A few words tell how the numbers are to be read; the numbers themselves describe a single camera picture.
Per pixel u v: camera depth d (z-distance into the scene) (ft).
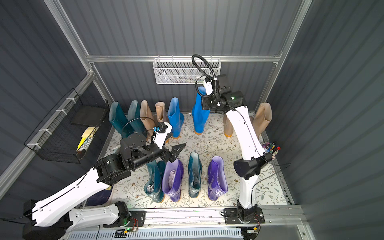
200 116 2.57
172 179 2.41
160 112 3.06
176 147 1.74
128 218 2.19
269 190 2.70
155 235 2.53
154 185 2.05
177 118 2.87
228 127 3.19
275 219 2.42
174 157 1.75
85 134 2.42
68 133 2.41
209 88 2.15
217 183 1.98
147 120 2.78
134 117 2.92
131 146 1.37
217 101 1.75
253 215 2.28
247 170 1.57
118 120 2.72
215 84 1.75
